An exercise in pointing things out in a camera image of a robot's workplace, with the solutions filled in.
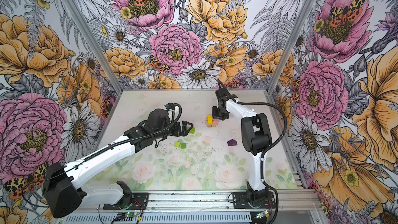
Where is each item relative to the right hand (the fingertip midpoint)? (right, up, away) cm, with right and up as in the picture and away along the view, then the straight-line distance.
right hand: (216, 120), depth 98 cm
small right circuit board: (+20, -40, -26) cm, 51 cm away
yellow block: (-4, +1, +4) cm, 5 cm away
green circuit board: (-41, -40, -26) cm, 63 cm away
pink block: (0, 0, 0) cm, 1 cm away
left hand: (-17, -2, -20) cm, 27 cm away
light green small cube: (-23, -14, -4) cm, 27 cm away
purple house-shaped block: (+9, -13, -4) cm, 16 cm away
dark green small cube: (-20, -14, -6) cm, 25 cm away
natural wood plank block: (-3, -4, +2) cm, 5 cm away
